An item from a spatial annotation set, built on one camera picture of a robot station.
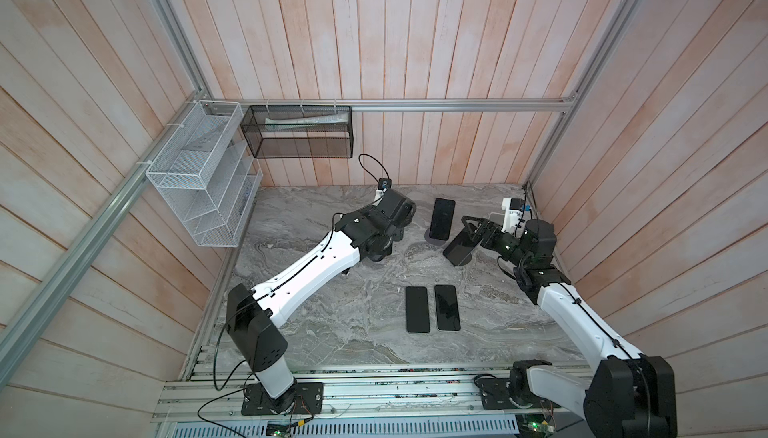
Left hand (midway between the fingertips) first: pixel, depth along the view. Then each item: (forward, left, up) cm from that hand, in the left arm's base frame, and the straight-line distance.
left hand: (384, 224), depth 78 cm
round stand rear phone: (+10, -18, -23) cm, 31 cm away
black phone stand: (-14, -10, -25) cm, 31 cm away
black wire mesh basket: (+41, +30, +1) cm, 51 cm away
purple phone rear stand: (+14, -20, -15) cm, 29 cm away
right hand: (+2, -24, -1) cm, 24 cm away
